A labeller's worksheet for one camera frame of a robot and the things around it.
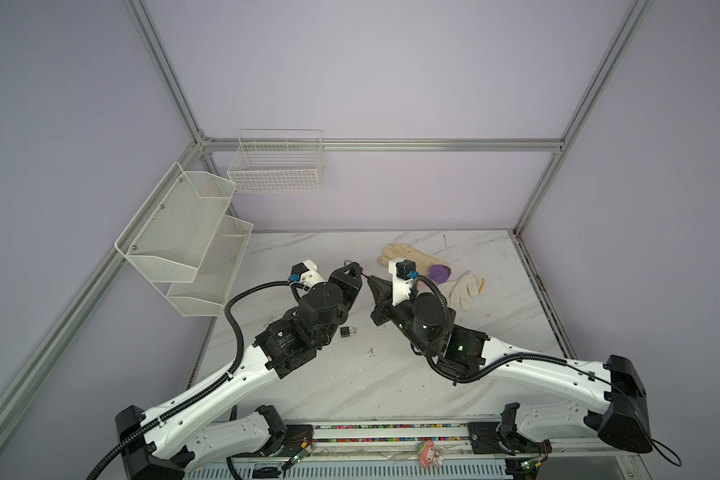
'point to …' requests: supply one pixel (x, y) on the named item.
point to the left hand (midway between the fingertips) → (363, 270)
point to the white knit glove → (467, 286)
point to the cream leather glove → (423, 261)
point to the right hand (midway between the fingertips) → (365, 280)
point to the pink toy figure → (426, 452)
